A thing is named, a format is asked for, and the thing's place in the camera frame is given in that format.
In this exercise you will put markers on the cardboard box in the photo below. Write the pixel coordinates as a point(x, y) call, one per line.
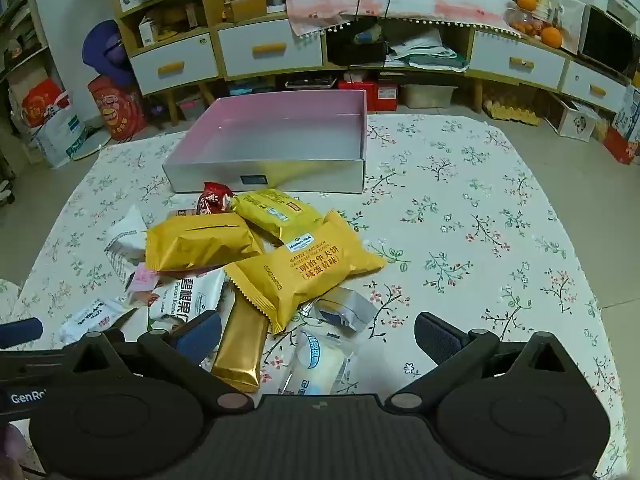
point(247, 9)

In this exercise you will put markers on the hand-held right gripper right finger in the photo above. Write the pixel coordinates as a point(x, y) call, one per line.
point(440, 335)

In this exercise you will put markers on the yellow snack packet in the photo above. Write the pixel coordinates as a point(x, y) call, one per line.
point(272, 212)
point(200, 242)
point(305, 270)

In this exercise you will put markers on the floral cloth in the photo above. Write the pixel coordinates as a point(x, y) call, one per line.
point(475, 210)

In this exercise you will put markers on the white printed carton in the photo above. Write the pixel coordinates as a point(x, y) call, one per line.
point(575, 120)

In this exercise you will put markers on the long low wooden cabinet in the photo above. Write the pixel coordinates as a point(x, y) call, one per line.
point(477, 92)

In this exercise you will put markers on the microwave oven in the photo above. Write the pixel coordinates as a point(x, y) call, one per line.
point(607, 42)

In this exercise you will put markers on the tall wooden shelf cabinet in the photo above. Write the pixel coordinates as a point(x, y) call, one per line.
point(115, 10)

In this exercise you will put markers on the white sack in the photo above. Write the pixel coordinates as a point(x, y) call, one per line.
point(60, 140)

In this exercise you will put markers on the black device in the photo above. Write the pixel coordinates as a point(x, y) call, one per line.
point(355, 47)

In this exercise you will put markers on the person's left hand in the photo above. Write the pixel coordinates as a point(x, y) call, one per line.
point(10, 450)

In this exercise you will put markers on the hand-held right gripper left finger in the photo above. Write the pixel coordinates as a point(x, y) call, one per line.
point(200, 335)

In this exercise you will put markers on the pink cabinet cloth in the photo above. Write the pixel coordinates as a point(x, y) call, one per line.
point(410, 7)

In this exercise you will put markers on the pile of folded papers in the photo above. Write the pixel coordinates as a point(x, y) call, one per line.
point(425, 50)

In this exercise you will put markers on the white nut packet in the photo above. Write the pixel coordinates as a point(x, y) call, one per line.
point(190, 292)

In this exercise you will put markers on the white drawer with sticker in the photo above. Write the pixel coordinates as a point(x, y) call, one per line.
point(175, 52)

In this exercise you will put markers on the red white bag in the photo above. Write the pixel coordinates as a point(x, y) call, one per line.
point(42, 102)

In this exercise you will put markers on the red tin bucket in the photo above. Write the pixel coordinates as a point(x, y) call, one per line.
point(117, 107)

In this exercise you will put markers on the orange white biscuit packet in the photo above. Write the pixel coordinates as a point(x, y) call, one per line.
point(142, 282)

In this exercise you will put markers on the red candy wrapper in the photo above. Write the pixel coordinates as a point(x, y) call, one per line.
point(215, 197)

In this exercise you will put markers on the silver blue packet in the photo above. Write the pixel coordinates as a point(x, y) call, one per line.
point(345, 310)

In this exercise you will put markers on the gold bar packet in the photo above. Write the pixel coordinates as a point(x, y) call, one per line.
point(240, 350)

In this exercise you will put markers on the yellow egg carton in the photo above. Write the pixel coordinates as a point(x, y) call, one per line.
point(510, 112)

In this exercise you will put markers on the red gift box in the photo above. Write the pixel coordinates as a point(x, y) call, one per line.
point(622, 147)

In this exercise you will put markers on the translucent white blue packet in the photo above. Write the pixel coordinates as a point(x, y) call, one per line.
point(315, 365)

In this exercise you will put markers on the small white packet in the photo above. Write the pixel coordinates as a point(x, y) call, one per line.
point(95, 315)

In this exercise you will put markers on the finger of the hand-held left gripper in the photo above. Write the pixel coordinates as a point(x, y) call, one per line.
point(20, 334)

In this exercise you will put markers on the white plastic container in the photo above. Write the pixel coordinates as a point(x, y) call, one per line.
point(430, 96)

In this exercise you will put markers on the orange fruit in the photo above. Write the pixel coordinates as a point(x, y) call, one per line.
point(526, 0)
point(552, 37)

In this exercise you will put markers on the pink shallow box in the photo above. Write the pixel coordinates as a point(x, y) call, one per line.
point(280, 135)

